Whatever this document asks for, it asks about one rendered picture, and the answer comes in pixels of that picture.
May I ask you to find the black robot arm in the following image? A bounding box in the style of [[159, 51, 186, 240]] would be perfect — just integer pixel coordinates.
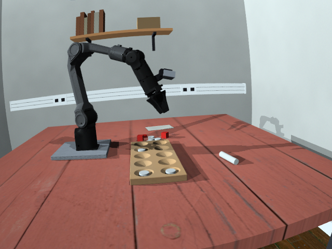
[[67, 42, 175, 151]]

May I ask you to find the red cube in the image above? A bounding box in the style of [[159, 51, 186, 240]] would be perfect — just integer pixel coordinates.
[[161, 132, 169, 139], [137, 134, 144, 142]]

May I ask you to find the tan wooden counting tray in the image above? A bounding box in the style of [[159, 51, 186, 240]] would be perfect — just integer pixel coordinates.
[[130, 140, 187, 185]]

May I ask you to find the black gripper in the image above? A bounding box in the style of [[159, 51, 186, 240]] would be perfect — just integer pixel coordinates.
[[140, 75, 169, 114]]

